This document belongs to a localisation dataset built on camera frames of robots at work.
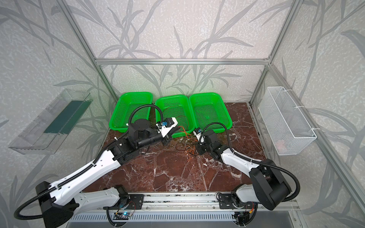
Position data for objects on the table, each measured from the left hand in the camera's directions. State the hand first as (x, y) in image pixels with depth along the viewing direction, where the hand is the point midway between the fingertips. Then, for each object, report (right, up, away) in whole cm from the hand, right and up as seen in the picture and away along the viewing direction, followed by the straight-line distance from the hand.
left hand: (180, 123), depth 65 cm
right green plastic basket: (+18, +10, +51) cm, 55 cm away
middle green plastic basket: (-6, +10, +51) cm, 52 cm away
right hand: (+9, -11, +24) cm, 28 cm away
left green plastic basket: (-49, +13, +50) cm, 72 cm away
